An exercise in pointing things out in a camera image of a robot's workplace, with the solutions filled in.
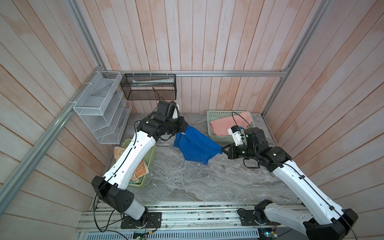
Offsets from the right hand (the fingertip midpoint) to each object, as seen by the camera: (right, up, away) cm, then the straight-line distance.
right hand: (221, 149), depth 73 cm
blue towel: (-12, +1, +2) cm, 13 cm away
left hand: (-17, +10, 0) cm, 20 cm away
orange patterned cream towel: (-43, -13, +9) cm, 46 cm away
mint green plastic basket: (+3, +21, +42) cm, 47 cm away
